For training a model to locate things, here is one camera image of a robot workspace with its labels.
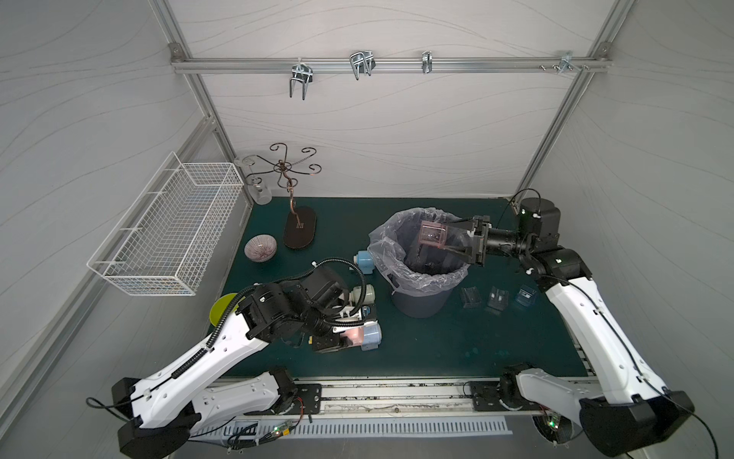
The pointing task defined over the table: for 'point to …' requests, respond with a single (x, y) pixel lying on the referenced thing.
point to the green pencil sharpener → (369, 295)
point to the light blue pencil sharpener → (371, 336)
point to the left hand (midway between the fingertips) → (347, 328)
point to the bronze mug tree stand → (300, 223)
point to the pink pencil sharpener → (356, 336)
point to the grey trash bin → (421, 307)
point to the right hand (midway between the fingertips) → (441, 231)
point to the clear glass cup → (257, 189)
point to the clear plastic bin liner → (411, 268)
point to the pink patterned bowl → (260, 248)
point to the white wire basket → (167, 237)
